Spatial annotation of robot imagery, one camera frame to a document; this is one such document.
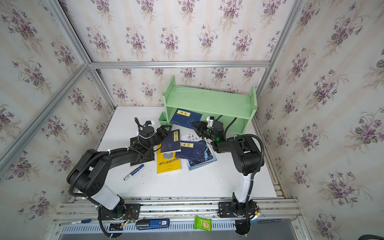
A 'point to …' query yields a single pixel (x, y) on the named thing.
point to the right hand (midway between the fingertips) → (190, 125)
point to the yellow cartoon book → (167, 162)
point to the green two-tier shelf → (235, 110)
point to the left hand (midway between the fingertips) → (170, 127)
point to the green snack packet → (204, 224)
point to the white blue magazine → (209, 157)
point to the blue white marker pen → (129, 175)
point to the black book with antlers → (134, 141)
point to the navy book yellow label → (191, 149)
